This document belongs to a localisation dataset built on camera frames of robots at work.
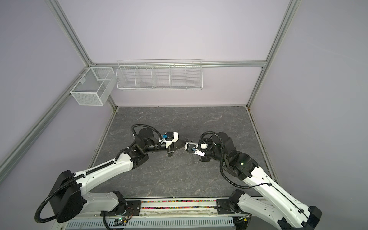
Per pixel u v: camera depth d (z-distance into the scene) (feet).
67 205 1.30
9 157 1.69
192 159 2.75
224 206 2.42
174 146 2.01
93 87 3.20
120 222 2.37
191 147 1.77
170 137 1.79
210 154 1.84
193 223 5.17
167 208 2.47
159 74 3.40
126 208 2.38
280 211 1.36
